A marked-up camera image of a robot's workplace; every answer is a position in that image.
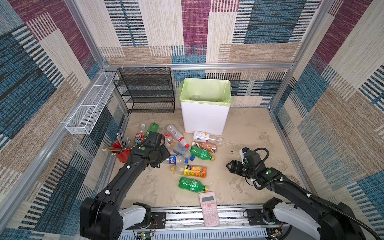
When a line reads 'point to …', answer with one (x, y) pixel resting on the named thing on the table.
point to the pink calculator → (210, 208)
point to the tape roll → (294, 179)
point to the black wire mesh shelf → (147, 89)
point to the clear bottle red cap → (181, 139)
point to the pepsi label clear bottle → (175, 159)
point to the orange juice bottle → (191, 170)
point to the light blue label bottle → (181, 149)
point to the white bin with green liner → (205, 104)
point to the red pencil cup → (120, 147)
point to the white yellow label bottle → (202, 136)
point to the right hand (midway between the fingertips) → (232, 169)
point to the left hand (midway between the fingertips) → (166, 155)
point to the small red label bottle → (167, 136)
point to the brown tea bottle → (211, 147)
